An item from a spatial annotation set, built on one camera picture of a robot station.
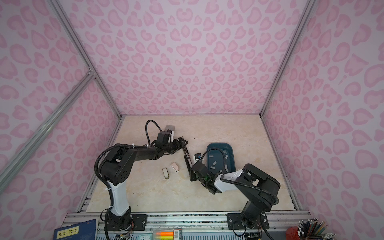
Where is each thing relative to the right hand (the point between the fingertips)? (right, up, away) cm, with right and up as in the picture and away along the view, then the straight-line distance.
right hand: (190, 169), depth 89 cm
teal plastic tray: (+19, +5, +7) cm, 20 cm away
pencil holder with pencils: (+52, -17, -27) cm, 61 cm away
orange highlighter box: (-6, -25, -20) cm, 32 cm away
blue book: (-49, -24, -18) cm, 57 cm away
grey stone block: (-15, +25, +21) cm, 35 cm away
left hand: (-3, +15, +9) cm, 18 cm away
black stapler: (-2, +4, +4) cm, 6 cm away
